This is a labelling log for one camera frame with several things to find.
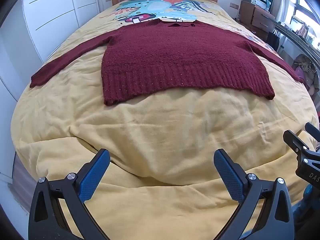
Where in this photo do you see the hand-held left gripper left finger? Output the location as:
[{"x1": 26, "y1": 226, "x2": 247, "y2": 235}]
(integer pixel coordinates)
[{"x1": 28, "y1": 149, "x2": 111, "y2": 240}]

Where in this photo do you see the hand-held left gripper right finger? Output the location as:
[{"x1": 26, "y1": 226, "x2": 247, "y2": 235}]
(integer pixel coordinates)
[{"x1": 213, "y1": 149, "x2": 293, "y2": 240}]

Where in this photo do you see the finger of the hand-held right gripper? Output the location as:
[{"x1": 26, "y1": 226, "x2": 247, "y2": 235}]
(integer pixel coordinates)
[
  {"x1": 304, "y1": 122, "x2": 320, "y2": 141},
  {"x1": 283, "y1": 129, "x2": 312, "y2": 157}
]

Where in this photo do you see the dark red knitted sweater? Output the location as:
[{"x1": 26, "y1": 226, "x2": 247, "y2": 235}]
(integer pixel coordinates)
[{"x1": 29, "y1": 19, "x2": 305, "y2": 106}]

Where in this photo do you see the pile of clothes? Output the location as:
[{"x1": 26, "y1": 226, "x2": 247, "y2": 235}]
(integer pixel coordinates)
[{"x1": 291, "y1": 54, "x2": 320, "y2": 96}]

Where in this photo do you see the yellow printed duvet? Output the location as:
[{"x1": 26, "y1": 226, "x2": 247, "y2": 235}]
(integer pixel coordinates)
[{"x1": 10, "y1": 0, "x2": 320, "y2": 240}]

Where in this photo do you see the grey desk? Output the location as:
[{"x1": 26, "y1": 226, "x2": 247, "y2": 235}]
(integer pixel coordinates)
[{"x1": 274, "y1": 21, "x2": 320, "y2": 64}]

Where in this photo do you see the black bag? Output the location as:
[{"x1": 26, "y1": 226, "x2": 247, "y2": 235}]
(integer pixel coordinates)
[{"x1": 266, "y1": 29, "x2": 281, "y2": 52}]

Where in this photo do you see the wooden nightstand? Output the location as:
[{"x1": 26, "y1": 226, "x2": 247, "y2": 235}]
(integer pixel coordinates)
[{"x1": 239, "y1": 0, "x2": 277, "y2": 40}]

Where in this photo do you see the window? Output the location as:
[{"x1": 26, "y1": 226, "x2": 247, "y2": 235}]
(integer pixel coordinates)
[{"x1": 282, "y1": 0, "x2": 320, "y2": 38}]

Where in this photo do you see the grey printer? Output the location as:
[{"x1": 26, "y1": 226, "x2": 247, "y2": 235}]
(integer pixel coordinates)
[{"x1": 242, "y1": 0, "x2": 272, "y2": 11}]

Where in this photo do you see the white wardrobe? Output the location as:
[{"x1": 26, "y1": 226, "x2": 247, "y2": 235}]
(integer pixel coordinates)
[{"x1": 0, "y1": 0, "x2": 112, "y2": 180}]

